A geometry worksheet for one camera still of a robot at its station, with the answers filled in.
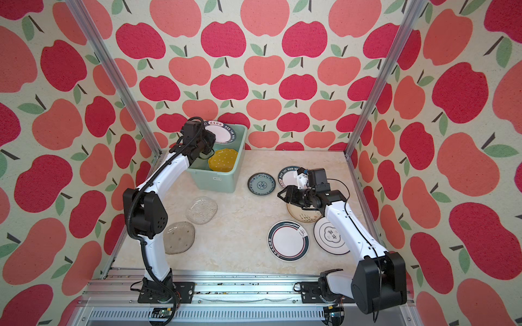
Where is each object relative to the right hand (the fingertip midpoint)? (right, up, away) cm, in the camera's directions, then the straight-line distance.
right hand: (286, 195), depth 82 cm
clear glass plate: (-40, -9, +15) cm, 43 cm away
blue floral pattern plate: (-10, +3, +26) cm, 28 cm away
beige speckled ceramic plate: (+10, -11, +12) cm, 19 cm away
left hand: (-29, +27, +10) cm, 41 cm away
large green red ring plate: (+1, -21, +5) cm, 22 cm away
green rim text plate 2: (+4, +7, +27) cm, 28 cm away
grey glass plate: (-47, -19, +6) cm, 51 cm away
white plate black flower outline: (+19, -20, +6) cm, 28 cm away
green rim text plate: (-29, +28, +17) cm, 43 cm away
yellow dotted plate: (-32, +15, +34) cm, 50 cm away
